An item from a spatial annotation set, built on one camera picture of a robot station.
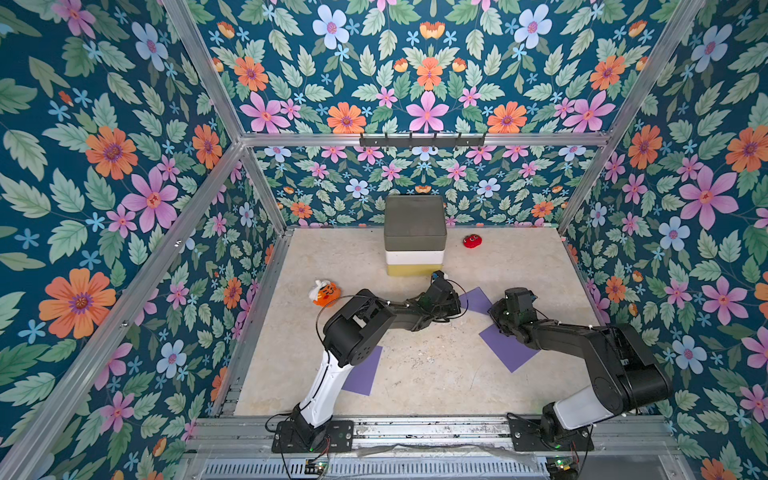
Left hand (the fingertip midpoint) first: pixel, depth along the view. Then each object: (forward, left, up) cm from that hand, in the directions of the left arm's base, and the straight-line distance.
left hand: (465, 301), depth 97 cm
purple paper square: (+1, -5, -2) cm, 6 cm away
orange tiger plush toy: (+5, +45, +4) cm, 46 cm away
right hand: (-3, -7, 0) cm, 8 cm away
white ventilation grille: (-44, +14, -2) cm, 46 cm away
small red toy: (+25, -8, +1) cm, 26 cm away
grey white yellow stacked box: (+34, +13, -2) cm, 36 cm away
